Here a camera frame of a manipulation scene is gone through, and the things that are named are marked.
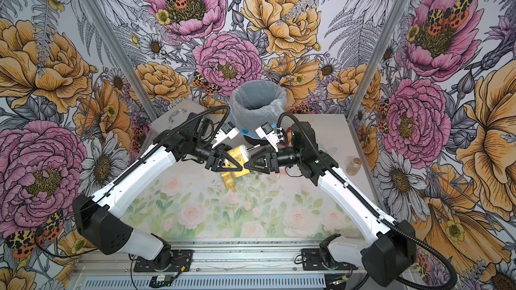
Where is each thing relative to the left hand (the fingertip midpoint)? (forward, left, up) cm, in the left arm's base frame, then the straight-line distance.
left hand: (239, 172), depth 63 cm
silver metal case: (+39, +35, -15) cm, 55 cm away
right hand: (+1, -3, +1) cm, 3 cm away
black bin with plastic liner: (+51, -4, -16) cm, 53 cm away
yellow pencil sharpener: (+10, +7, -23) cm, 26 cm away
